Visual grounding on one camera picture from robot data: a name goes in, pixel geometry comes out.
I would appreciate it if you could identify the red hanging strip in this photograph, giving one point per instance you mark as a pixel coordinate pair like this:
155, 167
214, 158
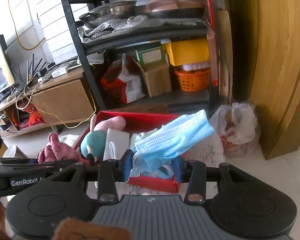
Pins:
211, 30

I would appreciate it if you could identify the white sponge block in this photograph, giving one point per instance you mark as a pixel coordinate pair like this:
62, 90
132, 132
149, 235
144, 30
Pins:
116, 142

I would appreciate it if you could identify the black router with antennas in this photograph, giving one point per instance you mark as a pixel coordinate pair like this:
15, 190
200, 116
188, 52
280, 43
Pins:
31, 70

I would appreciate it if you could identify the cardboard sheet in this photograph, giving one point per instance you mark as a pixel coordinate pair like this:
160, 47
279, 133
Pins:
225, 55

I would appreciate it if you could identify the black metal shelf rack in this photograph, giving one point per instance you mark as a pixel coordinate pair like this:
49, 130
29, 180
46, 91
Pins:
75, 42

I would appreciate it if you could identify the metal pot with lid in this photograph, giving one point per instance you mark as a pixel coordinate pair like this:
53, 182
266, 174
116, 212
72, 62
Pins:
115, 10

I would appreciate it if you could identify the teal plush toy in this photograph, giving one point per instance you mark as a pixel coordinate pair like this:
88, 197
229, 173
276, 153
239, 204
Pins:
93, 143

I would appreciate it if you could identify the red cardboard box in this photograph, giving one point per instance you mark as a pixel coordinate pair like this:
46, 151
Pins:
145, 122

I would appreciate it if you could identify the bubble wrap sheet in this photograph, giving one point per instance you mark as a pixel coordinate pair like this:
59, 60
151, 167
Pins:
102, 28

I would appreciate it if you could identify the orange plastic basket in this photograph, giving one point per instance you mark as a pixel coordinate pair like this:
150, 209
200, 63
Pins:
193, 80

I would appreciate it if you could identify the red and white plastic bag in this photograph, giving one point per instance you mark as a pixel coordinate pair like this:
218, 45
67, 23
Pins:
125, 85

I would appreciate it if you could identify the white power adapter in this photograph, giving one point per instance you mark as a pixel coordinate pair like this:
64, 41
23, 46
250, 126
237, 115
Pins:
60, 71

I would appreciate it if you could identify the mauve plush toy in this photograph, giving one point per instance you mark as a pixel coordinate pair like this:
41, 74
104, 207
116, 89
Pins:
56, 150

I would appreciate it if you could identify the pink cooking pot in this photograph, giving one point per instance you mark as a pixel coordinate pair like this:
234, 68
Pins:
162, 4

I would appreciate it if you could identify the light blue towel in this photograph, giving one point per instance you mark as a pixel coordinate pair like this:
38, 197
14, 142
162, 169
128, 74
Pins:
142, 136

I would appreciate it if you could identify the dark frying pan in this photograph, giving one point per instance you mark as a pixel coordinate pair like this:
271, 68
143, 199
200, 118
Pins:
175, 13

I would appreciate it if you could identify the wooden television cabinet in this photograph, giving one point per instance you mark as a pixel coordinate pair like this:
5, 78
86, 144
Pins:
62, 97

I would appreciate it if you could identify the yellow box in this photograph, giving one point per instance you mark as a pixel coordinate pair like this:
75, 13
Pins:
190, 52

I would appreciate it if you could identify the wooden wardrobe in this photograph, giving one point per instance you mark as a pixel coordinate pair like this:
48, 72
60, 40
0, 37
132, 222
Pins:
277, 67

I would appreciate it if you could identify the green box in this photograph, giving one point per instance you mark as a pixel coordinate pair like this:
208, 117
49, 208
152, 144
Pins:
150, 56

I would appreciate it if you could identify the red packet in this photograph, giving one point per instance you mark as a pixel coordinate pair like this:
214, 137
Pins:
36, 117

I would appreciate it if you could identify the pink plush toy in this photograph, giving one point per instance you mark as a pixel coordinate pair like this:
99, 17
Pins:
112, 123

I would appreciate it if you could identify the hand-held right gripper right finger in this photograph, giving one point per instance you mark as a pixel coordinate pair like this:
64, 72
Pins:
177, 170

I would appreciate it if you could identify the flat screen television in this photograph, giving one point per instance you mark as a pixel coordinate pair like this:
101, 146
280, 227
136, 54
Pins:
2, 70

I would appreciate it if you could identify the brown cardboard box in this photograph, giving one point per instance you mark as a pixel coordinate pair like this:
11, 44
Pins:
157, 80

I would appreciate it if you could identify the white router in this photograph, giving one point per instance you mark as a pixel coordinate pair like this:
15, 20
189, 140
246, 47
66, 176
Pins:
95, 58

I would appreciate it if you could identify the clear plastic container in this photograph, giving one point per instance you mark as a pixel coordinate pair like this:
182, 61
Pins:
196, 66

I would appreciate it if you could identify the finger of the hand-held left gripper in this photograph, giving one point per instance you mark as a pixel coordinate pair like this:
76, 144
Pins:
20, 165

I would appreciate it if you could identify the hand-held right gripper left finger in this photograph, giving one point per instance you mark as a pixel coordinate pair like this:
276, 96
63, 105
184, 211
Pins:
128, 167

